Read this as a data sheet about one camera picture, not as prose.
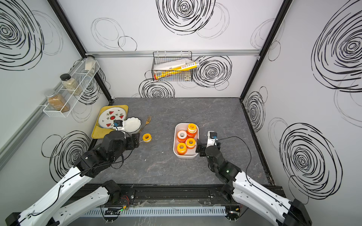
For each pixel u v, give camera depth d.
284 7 0.72
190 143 0.89
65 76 0.69
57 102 0.63
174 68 0.87
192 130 0.94
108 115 1.08
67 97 0.75
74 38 0.83
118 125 0.60
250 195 0.49
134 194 0.74
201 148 0.70
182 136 0.93
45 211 0.37
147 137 0.94
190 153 0.89
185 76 0.88
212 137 0.66
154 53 0.91
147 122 1.05
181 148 0.87
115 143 0.51
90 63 0.87
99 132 0.99
